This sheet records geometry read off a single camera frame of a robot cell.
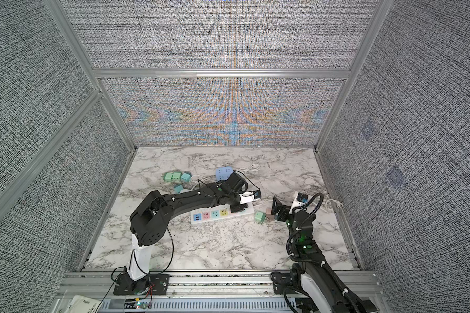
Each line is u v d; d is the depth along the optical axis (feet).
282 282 2.41
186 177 3.39
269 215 2.93
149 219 1.72
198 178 3.48
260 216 2.91
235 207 2.68
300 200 2.31
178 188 3.27
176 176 3.40
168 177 3.39
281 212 2.44
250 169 3.56
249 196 2.57
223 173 3.42
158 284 2.41
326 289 1.62
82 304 2.27
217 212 2.95
